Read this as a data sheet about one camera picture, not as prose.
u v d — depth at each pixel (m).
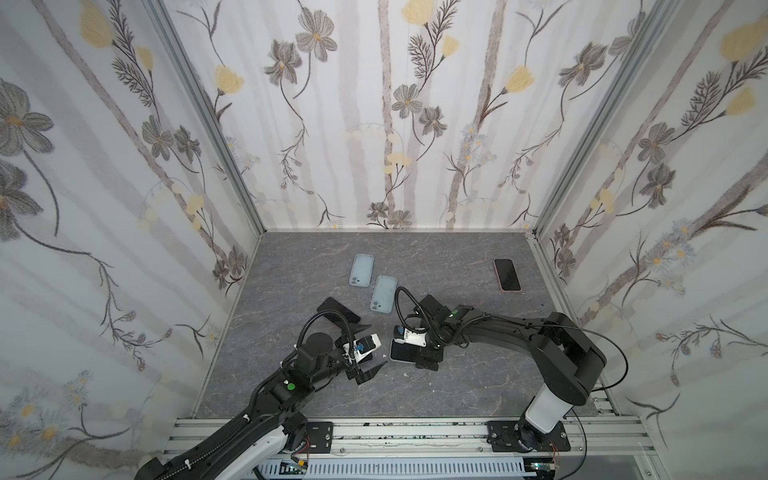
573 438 0.75
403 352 0.79
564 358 0.46
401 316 0.78
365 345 0.63
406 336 0.78
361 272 1.08
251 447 0.52
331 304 0.99
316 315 0.59
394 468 0.70
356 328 0.72
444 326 0.67
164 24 0.69
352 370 0.67
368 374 0.69
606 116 0.86
